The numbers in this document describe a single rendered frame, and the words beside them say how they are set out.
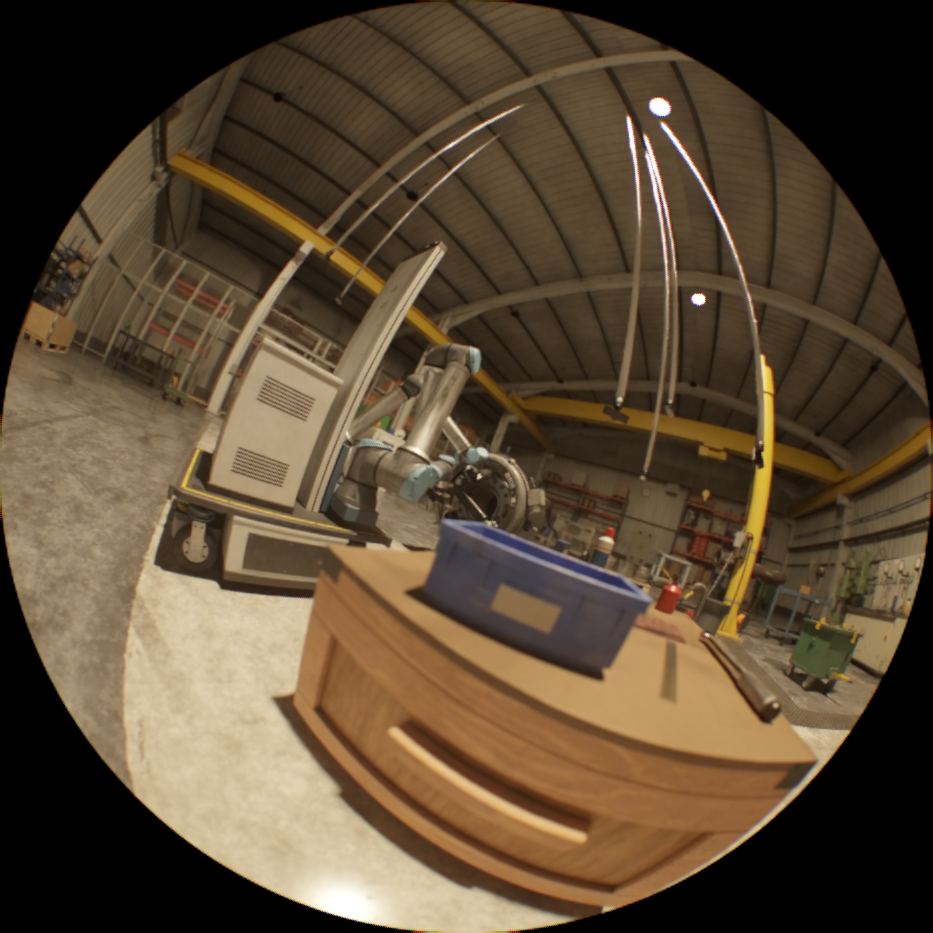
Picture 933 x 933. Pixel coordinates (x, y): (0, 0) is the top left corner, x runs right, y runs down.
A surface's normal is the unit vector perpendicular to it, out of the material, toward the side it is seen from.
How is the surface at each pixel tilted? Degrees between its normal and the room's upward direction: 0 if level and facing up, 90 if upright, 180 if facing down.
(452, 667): 90
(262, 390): 90
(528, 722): 90
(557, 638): 90
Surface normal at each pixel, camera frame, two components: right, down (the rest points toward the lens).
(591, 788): -0.50, -0.27
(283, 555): 0.74, 0.23
